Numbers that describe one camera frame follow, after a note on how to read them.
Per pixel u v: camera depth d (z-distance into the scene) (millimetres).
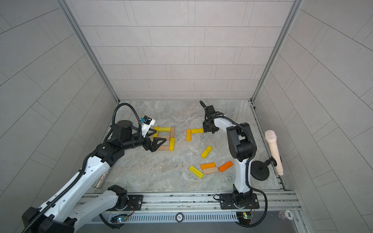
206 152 888
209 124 752
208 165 836
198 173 787
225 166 845
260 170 804
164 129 981
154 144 616
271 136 618
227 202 721
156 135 725
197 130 969
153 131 720
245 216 684
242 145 533
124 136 550
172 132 975
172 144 907
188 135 962
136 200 716
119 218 661
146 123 603
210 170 810
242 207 697
